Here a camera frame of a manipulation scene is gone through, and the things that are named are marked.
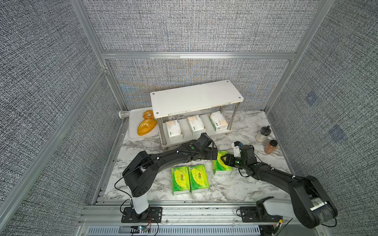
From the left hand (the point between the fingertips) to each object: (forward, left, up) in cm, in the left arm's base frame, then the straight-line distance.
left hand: (214, 154), depth 85 cm
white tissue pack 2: (+21, +9, +1) cm, 23 cm away
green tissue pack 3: (-5, -2, -4) cm, 7 cm away
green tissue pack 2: (-12, +10, -4) cm, 16 cm away
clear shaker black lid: (+14, -35, -5) cm, 38 cm away
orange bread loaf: (+27, +44, -6) cm, 52 cm away
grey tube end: (+41, +65, -8) cm, 77 cm away
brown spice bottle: (+5, -36, -2) cm, 36 cm away
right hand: (+2, -7, -5) cm, 8 cm away
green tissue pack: (-13, +20, -4) cm, 24 cm away
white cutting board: (+41, +56, -12) cm, 70 cm away
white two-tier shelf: (+12, +16, +22) cm, 30 cm away
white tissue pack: (+17, +23, +1) cm, 29 cm away
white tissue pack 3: (+23, -6, +2) cm, 24 cm away
